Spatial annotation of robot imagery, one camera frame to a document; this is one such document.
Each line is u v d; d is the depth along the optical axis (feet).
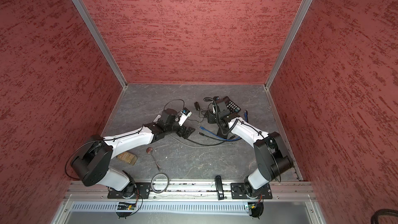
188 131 2.54
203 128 3.19
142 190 2.44
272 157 1.44
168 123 2.25
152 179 2.53
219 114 2.28
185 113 2.50
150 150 2.88
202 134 3.10
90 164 1.43
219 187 2.38
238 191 2.42
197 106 3.54
